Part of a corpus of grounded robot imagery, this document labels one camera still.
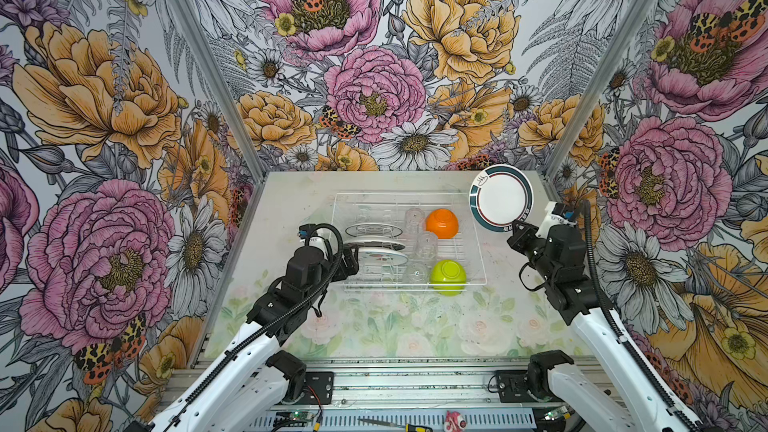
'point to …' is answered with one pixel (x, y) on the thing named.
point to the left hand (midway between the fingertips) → (342, 259)
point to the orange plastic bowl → (443, 222)
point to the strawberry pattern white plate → (392, 245)
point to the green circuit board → (301, 416)
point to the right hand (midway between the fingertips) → (510, 229)
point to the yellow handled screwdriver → (407, 427)
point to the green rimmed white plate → (499, 196)
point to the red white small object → (454, 422)
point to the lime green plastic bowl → (448, 271)
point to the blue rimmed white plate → (381, 256)
